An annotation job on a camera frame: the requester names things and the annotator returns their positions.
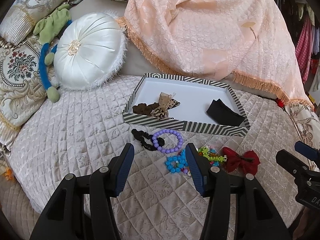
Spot red satin hair bow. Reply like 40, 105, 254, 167
222, 147, 260, 176

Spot quilted cream bedspread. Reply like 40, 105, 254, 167
1, 76, 303, 239

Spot blue bead bracelet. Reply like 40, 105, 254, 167
164, 149, 190, 176

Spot pink fringed blanket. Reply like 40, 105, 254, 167
118, 0, 311, 105

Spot orange small object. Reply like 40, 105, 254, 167
2, 167, 15, 181

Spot small red object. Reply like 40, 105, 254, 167
275, 98, 285, 108

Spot floral embroidered square pillow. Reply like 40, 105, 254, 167
1, 35, 47, 154

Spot purple bead bracelet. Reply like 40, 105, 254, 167
152, 128, 185, 155

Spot black fabric hair accessory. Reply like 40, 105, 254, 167
206, 99, 245, 127

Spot green blue plush toy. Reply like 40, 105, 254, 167
33, 3, 72, 103

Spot striped white tray box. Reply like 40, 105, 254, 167
123, 73, 250, 137

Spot leopard print hair bow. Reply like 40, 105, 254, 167
151, 92, 180, 120

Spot black scrunchie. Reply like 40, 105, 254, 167
131, 129, 157, 151

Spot brown scrunchie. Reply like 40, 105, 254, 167
132, 102, 159, 116

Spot beige striped bolster pillow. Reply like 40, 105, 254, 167
1, 0, 66, 45

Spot round white satin cushion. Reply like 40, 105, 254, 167
53, 12, 127, 90

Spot hanging clothes background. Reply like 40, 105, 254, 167
274, 0, 320, 100

